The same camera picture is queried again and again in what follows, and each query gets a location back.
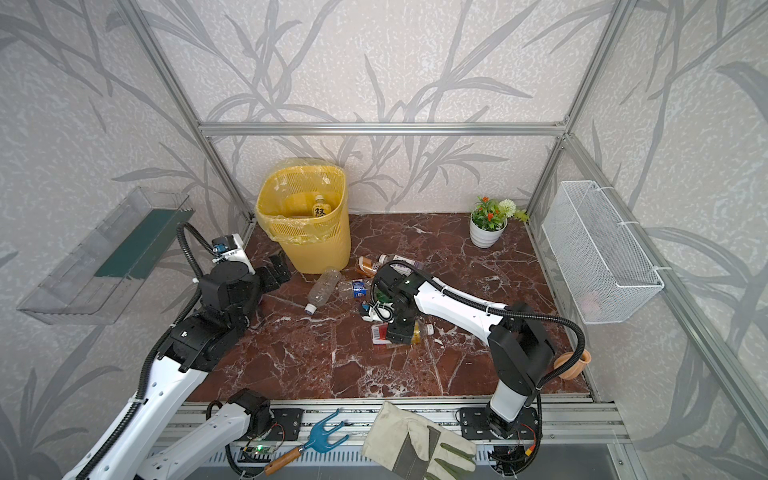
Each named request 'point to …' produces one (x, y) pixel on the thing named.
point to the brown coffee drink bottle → (367, 266)
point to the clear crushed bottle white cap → (322, 289)
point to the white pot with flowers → (489, 218)
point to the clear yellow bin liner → (302, 200)
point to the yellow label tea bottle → (320, 208)
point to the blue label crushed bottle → (359, 289)
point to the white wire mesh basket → (607, 272)
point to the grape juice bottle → (385, 259)
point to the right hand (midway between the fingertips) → (398, 316)
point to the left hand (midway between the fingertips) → (272, 248)
